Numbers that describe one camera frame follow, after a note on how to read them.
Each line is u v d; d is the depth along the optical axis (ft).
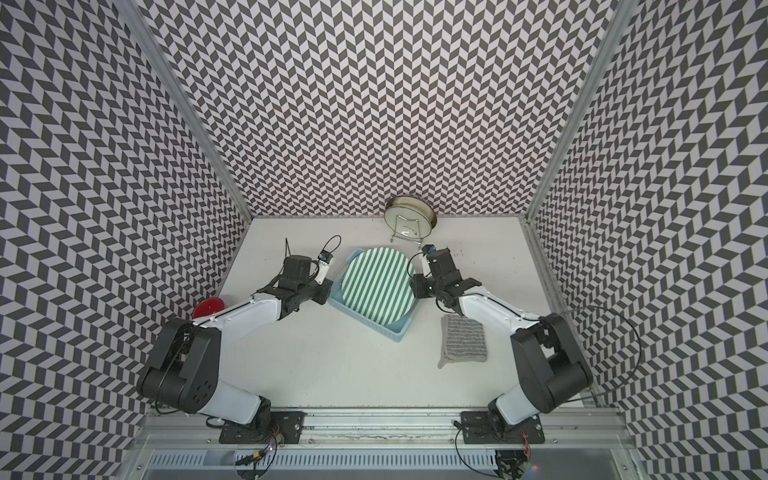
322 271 2.65
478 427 2.41
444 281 2.26
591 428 2.49
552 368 1.43
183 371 1.42
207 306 2.85
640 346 2.24
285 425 2.38
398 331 2.67
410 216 3.36
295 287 2.33
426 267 2.42
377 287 3.05
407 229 3.64
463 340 2.84
